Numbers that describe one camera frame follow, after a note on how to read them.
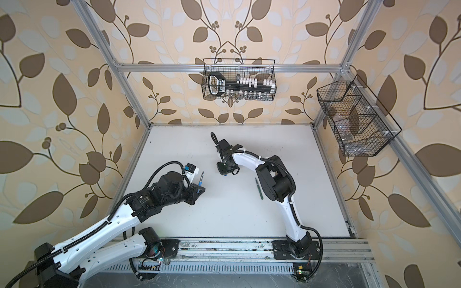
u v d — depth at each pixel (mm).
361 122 734
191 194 653
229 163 747
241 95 883
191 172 667
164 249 736
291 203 584
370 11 718
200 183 735
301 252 641
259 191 912
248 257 737
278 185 562
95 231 448
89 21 753
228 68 909
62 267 398
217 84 842
